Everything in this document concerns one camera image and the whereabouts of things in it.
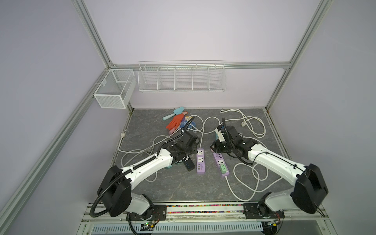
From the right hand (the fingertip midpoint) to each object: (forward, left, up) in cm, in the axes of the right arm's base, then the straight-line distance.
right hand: (212, 147), depth 83 cm
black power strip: (-4, +14, -11) cm, 19 cm away
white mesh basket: (+37, +64, +14) cm, 75 cm away
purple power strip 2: (-3, -6, -11) cm, 13 cm away
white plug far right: (+27, -26, -12) cm, 39 cm away
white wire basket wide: (+44, +18, +18) cm, 51 cm away
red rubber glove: (+27, +25, -10) cm, 38 cm away
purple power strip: (-3, +7, -10) cm, 13 cm away
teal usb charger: (-6, +26, -12) cm, 29 cm away
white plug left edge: (+19, +64, -14) cm, 69 cm away
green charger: (-10, -6, -6) cm, 13 cm away
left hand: (-1, +11, 0) cm, 11 cm away
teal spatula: (+41, +26, -13) cm, 50 cm away
